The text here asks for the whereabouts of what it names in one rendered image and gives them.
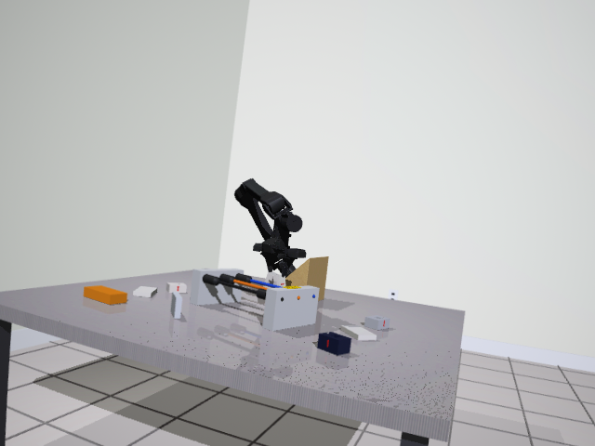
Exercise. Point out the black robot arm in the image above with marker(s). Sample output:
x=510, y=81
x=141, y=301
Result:
x=273, y=203

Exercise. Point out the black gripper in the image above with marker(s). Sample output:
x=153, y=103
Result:
x=290, y=253

